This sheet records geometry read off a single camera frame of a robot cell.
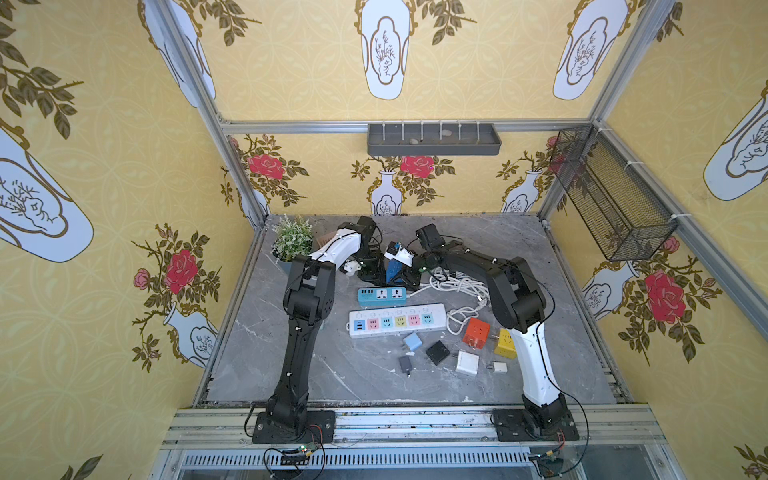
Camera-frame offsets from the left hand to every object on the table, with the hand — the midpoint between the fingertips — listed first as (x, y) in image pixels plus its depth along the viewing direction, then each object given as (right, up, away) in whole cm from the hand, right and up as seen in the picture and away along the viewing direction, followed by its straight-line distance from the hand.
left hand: (386, 271), depth 103 cm
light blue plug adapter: (+8, -19, -16) cm, 26 cm away
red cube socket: (+26, -16, -17) cm, 35 cm away
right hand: (+1, -1, -3) cm, 3 cm away
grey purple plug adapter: (+6, -25, -19) cm, 32 cm away
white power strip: (+4, -14, -13) cm, 19 cm away
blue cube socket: (+2, +1, -8) cm, 9 cm away
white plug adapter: (+23, -23, -21) cm, 39 cm away
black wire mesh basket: (+59, +16, -29) cm, 68 cm away
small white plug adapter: (+32, -24, -21) cm, 45 cm away
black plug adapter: (+15, -22, -18) cm, 32 cm away
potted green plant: (-29, +10, -11) cm, 33 cm away
